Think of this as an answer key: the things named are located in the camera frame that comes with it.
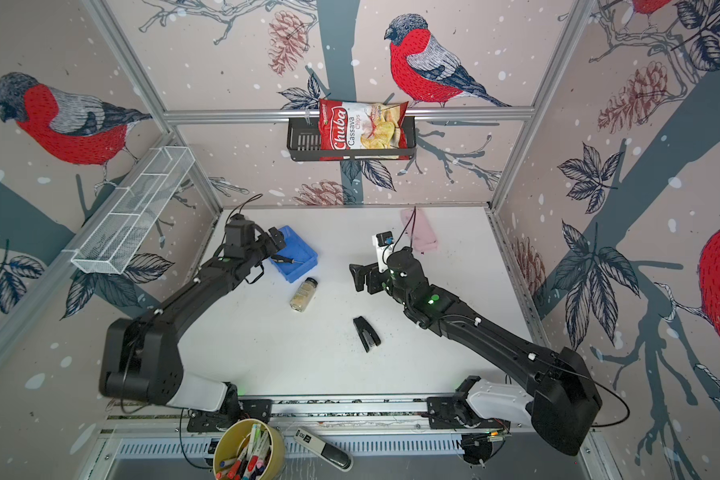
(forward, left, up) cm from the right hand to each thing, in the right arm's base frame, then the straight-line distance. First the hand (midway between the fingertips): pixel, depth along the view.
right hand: (361, 267), depth 77 cm
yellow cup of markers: (-39, +22, -12) cm, 46 cm away
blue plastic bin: (+17, +23, -19) cm, 34 cm away
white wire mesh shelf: (0, +61, +11) cm, 62 cm away
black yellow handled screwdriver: (+15, +32, -17) cm, 39 cm away
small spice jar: (+1, +20, -17) cm, 26 cm away
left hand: (+11, +28, -2) cm, 31 cm away
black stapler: (-10, -1, -20) cm, 22 cm away
